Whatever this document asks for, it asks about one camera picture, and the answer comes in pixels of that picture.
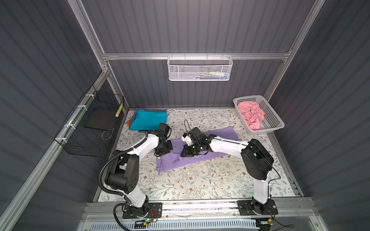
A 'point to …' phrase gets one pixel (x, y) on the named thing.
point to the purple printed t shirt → (174, 160)
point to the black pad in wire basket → (101, 118)
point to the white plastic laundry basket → (271, 121)
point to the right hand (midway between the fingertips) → (182, 156)
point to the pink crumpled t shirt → (252, 113)
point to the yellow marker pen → (119, 110)
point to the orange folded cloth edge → (128, 122)
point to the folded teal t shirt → (144, 120)
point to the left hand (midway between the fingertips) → (169, 151)
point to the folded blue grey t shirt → (146, 109)
